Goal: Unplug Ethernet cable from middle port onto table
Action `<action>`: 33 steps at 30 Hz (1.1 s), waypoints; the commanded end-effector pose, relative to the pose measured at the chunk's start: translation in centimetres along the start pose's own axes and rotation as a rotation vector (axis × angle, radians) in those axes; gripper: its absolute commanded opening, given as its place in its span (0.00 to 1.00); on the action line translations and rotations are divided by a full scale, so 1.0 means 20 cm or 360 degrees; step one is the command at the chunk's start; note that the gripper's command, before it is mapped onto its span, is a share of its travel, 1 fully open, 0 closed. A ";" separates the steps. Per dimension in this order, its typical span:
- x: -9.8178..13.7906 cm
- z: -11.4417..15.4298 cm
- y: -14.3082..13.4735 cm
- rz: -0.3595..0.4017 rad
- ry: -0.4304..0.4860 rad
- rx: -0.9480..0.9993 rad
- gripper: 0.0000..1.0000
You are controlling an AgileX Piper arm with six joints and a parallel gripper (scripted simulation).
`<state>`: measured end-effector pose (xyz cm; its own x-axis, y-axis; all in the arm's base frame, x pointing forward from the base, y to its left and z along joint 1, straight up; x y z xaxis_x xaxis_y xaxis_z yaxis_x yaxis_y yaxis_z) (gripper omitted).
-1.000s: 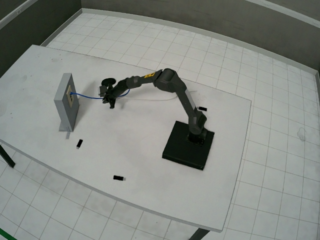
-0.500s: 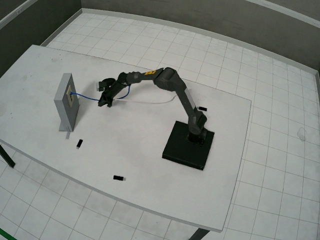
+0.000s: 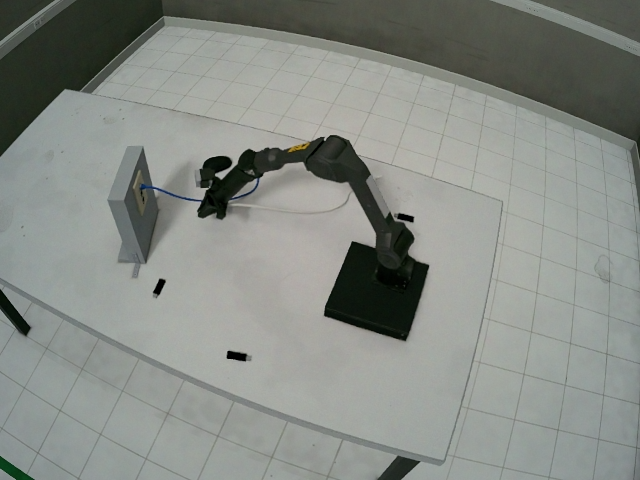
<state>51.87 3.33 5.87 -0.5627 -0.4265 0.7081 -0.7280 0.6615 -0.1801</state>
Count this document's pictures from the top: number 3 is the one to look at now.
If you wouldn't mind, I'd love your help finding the beige wall plate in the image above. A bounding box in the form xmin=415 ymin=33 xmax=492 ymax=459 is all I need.
xmin=133 ymin=170 xmax=148 ymax=216

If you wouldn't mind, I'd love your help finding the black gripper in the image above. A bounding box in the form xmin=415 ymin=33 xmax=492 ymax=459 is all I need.
xmin=197 ymin=177 xmax=237 ymax=220

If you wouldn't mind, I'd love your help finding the black usb flash drive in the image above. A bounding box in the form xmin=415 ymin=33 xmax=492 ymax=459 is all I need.
xmin=152 ymin=278 xmax=166 ymax=298
xmin=226 ymin=351 xmax=251 ymax=362
xmin=394 ymin=213 xmax=414 ymax=223

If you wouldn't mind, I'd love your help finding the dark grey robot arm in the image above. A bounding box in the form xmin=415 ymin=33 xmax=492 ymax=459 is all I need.
xmin=195 ymin=135 xmax=416 ymax=293

